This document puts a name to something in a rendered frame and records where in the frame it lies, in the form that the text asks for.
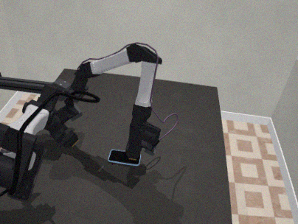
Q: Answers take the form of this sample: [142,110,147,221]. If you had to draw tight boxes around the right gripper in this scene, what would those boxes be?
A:
[45,115,79,147]

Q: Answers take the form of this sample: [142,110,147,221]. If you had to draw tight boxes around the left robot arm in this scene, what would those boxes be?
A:
[64,44,162,156]

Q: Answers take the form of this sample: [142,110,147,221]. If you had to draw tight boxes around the black smartphone with light blue frame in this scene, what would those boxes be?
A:
[109,150,141,164]

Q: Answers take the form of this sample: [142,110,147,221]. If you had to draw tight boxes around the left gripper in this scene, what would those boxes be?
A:
[125,134,142,160]

